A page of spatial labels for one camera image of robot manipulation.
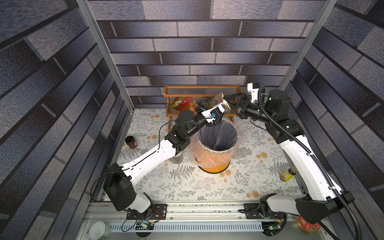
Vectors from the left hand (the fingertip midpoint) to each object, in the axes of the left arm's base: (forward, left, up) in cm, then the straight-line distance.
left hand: (217, 101), depth 63 cm
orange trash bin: (0, -3, -39) cm, 39 cm away
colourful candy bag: (+24, +16, -24) cm, 37 cm away
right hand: (-1, -3, +1) cm, 3 cm away
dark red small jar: (+2, +50, -36) cm, 62 cm away
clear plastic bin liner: (-7, +10, -20) cm, 24 cm away
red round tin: (-41, -42, -40) cm, 71 cm away
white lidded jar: (-43, +51, -38) cm, 77 cm away
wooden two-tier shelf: (+37, +27, -24) cm, 52 cm away
